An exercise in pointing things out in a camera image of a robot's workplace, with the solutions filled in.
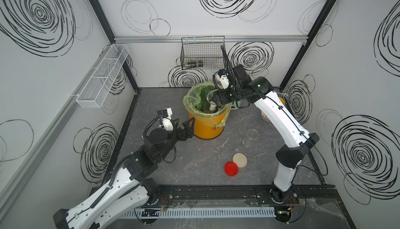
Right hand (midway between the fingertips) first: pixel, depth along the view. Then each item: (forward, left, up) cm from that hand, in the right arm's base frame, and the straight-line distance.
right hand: (220, 96), depth 73 cm
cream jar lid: (-18, -12, -32) cm, 39 cm away
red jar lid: (-23, -7, -32) cm, 41 cm away
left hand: (-13, +15, -1) cm, 20 cm away
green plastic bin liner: (+3, +12, -8) cm, 15 cm away
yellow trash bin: (-7, +5, -17) cm, 19 cm away
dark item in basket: (+23, +14, +1) cm, 27 cm away
